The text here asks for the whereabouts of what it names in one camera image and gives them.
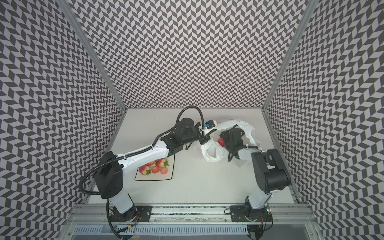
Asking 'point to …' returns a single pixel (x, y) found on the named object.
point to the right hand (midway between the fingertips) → (222, 139)
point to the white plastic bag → (212, 151)
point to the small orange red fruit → (164, 170)
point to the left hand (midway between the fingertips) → (215, 129)
